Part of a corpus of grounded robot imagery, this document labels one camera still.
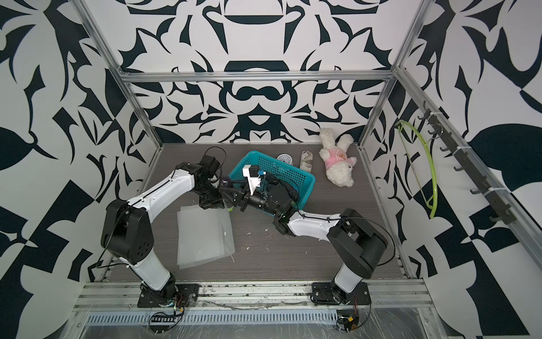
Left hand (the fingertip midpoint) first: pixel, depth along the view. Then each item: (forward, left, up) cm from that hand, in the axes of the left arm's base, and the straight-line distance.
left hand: (224, 202), depth 87 cm
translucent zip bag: (-10, +9, -9) cm, 16 cm away
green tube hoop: (-10, -69, +21) cm, 73 cm away
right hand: (-5, -4, +19) cm, 20 cm away
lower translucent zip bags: (-10, +9, -9) cm, 16 cm away
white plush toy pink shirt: (+17, -51, 0) cm, 54 cm away
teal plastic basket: (+12, -32, -6) cm, 35 cm away
